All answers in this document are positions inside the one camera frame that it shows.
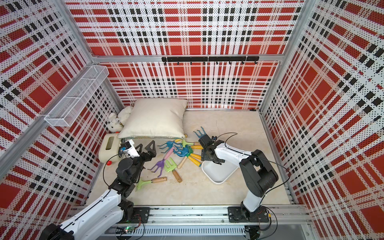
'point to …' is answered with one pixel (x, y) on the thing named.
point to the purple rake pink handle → (160, 164)
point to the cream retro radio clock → (109, 147)
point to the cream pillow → (154, 118)
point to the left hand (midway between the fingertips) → (151, 142)
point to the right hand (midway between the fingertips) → (214, 157)
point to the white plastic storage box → (217, 173)
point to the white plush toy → (115, 122)
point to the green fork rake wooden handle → (185, 143)
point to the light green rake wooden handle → (170, 168)
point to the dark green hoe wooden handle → (158, 179)
